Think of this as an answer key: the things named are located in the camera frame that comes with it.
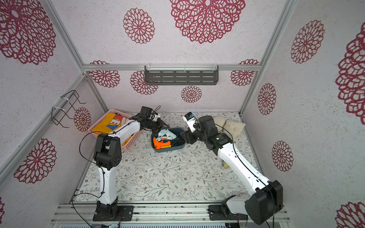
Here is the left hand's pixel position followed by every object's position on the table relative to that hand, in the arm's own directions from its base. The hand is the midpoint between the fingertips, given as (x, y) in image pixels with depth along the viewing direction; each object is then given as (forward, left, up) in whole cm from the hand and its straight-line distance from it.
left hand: (168, 127), depth 95 cm
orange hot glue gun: (-9, +5, -8) cm, 13 cm away
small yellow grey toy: (-23, -36, -9) cm, 44 cm away
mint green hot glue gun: (-5, 0, 0) cm, 5 cm away
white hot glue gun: (-3, +4, -9) cm, 10 cm away
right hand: (-12, -10, +14) cm, 22 cm away
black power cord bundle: (-6, -6, -9) cm, 12 cm away
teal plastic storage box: (+2, -6, -9) cm, 11 cm away
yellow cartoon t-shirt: (+7, +45, -5) cm, 46 cm away
